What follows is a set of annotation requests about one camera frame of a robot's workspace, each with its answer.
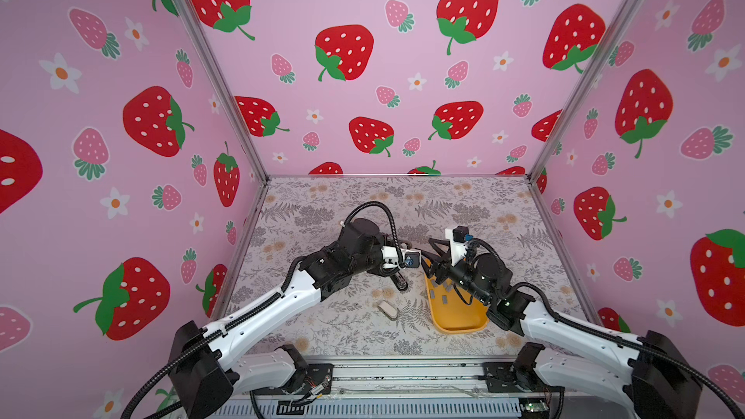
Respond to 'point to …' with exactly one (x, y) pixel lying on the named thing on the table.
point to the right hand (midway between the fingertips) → (422, 245)
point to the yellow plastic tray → (450, 310)
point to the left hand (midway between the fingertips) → (398, 238)
